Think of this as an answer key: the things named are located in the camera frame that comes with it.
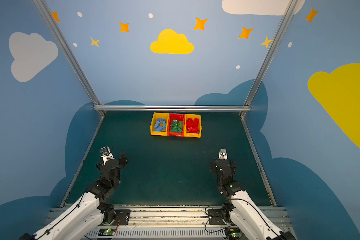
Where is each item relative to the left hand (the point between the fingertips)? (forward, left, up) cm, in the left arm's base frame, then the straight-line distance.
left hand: (116, 153), depth 81 cm
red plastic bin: (+39, -35, -12) cm, 54 cm away
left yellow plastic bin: (+38, -16, -9) cm, 43 cm away
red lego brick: (+31, -44, -12) cm, 56 cm away
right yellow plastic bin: (+23, -39, -11) cm, 47 cm away
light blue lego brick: (+32, -20, -13) cm, 40 cm away
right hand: (+1, -61, -4) cm, 61 cm away
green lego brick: (+29, -32, -11) cm, 45 cm away
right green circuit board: (-34, -63, -15) cm, 73 cm away
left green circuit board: (-34, 0, -15) cm, 37 cm away
